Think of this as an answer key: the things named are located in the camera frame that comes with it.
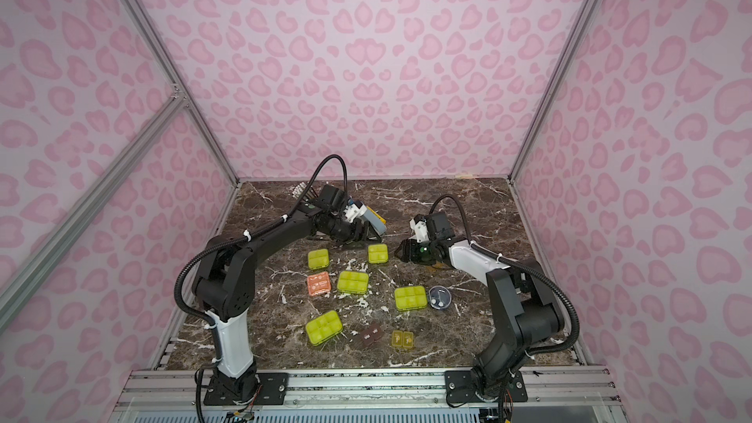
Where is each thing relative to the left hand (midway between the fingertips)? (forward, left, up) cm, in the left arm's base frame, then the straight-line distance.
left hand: (376, 242), depth 87 cm
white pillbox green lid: (0, +19, -10) cm, 22 cm away
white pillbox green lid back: (+3, 0, -11) cm, 12 cm away
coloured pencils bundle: (+18, +25, +4) cm, 31 cm away
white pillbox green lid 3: (-12, -10, -11) cm, 20 cm away
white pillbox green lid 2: (-8, +7, -11) cm, 15 cm away
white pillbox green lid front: (-21, +14, -10) cm, 28 cm away
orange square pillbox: (-8, +18, -11) cm, 22 cm away
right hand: (0, -8, -6) cm, 10 cm away
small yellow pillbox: (-24, -7, -11) cm, 27 cm away
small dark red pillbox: (-23, +1, -10) cm, 25 cm away
